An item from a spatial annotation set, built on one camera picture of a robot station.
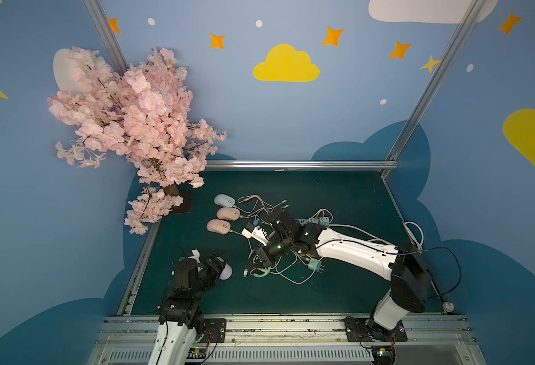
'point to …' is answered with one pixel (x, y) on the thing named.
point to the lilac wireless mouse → (227, 273)
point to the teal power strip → (321, 220)
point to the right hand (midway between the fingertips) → (251, 264)
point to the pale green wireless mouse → (224, 201)
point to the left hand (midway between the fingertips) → (227, 257)
